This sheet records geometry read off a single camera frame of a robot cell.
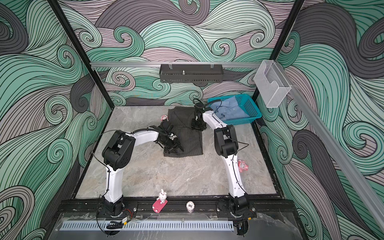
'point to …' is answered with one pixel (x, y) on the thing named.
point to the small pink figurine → (164, 117)
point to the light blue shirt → (230, 109)
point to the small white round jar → (190, 206)
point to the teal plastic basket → (248, 106)
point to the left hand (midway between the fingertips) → (182, 150)
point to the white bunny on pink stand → (161, 202)
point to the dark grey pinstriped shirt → (190, 139)
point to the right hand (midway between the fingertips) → (195, 128)
